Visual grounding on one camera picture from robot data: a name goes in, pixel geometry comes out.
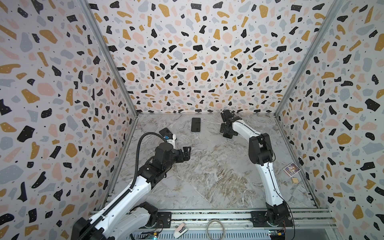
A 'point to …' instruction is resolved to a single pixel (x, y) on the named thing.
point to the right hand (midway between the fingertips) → (226, 127)
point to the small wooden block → (295, 180)
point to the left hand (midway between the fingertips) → (184, 146)
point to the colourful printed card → (291, 169)
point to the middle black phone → (195, 124)
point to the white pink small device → (180, 230)
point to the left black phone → (166, 132)
